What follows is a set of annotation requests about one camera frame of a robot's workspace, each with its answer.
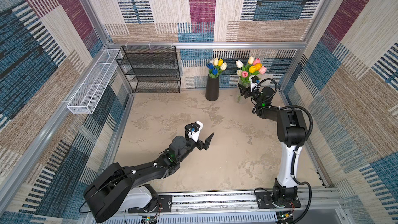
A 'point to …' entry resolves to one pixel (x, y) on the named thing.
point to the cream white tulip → (223, 66)
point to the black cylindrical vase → (212, 88)
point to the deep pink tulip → (257, 60)
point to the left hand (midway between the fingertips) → (206, 126)
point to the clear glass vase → (244, 82)
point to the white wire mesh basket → (95, 83)
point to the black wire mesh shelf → (151, 69)
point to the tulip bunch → (239, 72)
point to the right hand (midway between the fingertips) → (242, 81)
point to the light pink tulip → (262, 70)
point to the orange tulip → (258, 66)
